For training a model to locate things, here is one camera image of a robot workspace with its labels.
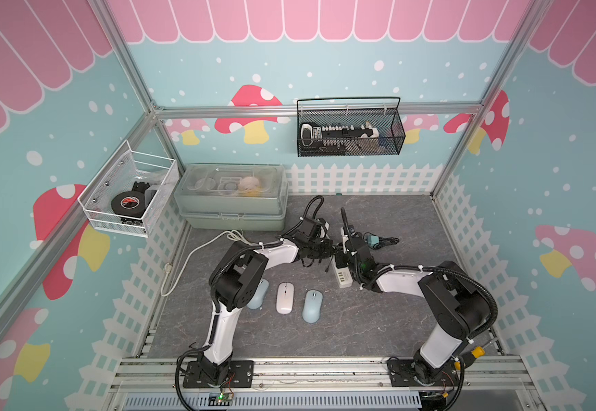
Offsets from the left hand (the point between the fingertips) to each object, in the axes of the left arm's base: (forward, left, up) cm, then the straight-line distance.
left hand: (334, 254), depth 97 cm
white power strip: (-8, -3, -1) cm, 9 cm away
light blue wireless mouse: (-15, +26, -2) cm, 30 cm away
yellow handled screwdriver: (-33, -42, -2) cm, 53 cm away
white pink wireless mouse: (-17, +18, -1) cm, 25 cm away
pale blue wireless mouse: (-19, +8, 0) cm, 21 cm away
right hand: (+1, -1, +3) cm, 3 cm away
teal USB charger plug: (+8, -16, -1) cm, 18 cm away
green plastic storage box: (+19, +41, +10) cm, 46 cm away
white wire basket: (+7, +57, +31) cm, 65 cm away
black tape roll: (-4, +60, +31) cm, 68 cm away
